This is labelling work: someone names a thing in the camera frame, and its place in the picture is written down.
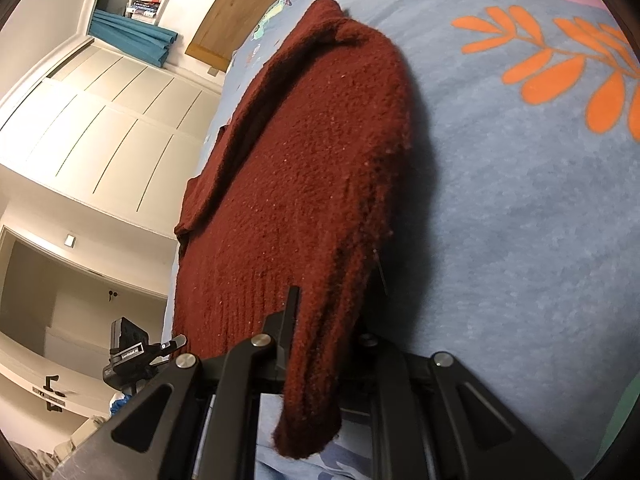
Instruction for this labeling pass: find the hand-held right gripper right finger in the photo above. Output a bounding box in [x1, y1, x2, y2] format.
[342, 332, 576, 480]

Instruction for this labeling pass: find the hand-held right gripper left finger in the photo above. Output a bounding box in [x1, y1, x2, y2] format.
[50, 287, 301, 480]

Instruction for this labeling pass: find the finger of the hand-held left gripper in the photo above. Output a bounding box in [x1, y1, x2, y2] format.
[147, 335, 188, 367]

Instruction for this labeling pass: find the dark red knitted sweater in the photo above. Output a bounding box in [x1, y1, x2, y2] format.
[172, 0, 413, 461]

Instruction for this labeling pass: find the white wardrobe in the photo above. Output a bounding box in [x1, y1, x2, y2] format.
[0, 35, 223, 241]

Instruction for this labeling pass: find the blue printed blanket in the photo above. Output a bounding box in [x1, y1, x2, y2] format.
[160, 0, 640, 480]

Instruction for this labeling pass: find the teal curtain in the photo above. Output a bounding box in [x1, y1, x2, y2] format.
[89, 8, 179, 68]

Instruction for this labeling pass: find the wooden headboard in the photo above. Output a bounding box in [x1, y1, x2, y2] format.
[186, 0, 313, 72]

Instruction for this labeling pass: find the black door handle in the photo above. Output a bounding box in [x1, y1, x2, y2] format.
[32, 374, 67, 413]

